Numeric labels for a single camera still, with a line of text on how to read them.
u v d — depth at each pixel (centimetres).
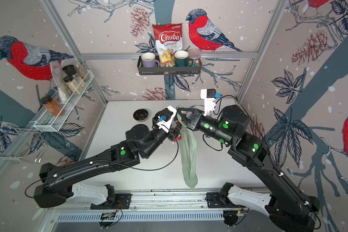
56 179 39
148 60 81
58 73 72
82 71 85
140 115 107
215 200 73
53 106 67
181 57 80
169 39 79
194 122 43
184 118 49
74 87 78
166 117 42
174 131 48
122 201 73
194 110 46
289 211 36
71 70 78
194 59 84
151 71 89
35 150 67
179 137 57
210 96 44
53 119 71
